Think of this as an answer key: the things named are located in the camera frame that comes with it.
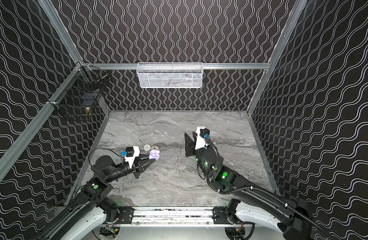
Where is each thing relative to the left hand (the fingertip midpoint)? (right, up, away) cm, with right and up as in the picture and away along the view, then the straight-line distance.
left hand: (155, 158), depth 64 cm
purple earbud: (+4, -6, +30) cm, 31 cm away
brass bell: (-41, +23, +18) cm, 50 cm away
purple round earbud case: (0, +2, +2) cm, 2 cm away
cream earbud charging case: (-7, 0, +33) cm, 34 cm away
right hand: (+15, +10, +3) cm, 18 cm away
